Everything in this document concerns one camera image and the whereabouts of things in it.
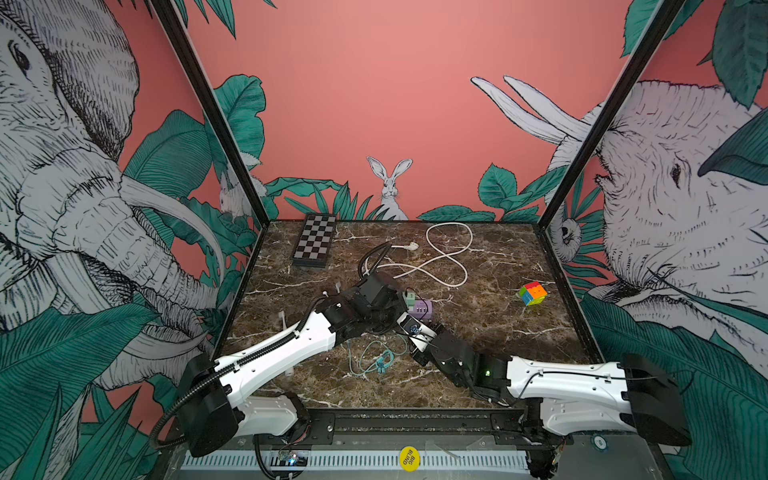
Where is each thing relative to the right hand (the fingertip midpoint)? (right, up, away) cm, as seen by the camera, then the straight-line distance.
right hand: (407, 320), depth 74 cm
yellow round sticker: (+1, -32, -4) cm, 33 cm away
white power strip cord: (+4, +19, +37) cm, 42 cm away
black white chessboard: (-33, +20, +34) cm, 51 cm away
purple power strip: (+6, -1, +18) cm, 19 cm away
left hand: (+3, +3, 0) cm, 4 cm away
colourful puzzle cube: (+42, +4, +21) cm, 47 cm away
